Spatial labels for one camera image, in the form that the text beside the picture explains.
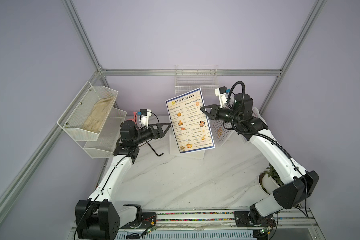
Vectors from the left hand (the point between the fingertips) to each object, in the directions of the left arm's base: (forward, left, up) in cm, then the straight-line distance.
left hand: (166, 127), depth 73 cm
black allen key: (+1, +8, -31) cm, 32 cm away
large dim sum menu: (0, -12, +2) cm, 12 cm away
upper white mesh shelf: (+9, +43, 0) cm, 44 cm away
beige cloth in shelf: (+5, +38, -1) cm, 38 cm away
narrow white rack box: (+22, -56, -12) cm, 61 cm away
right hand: (+4, -18, +7) cm, 19 cm away
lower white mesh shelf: (-8, +32, -7) cm, 34 cm away
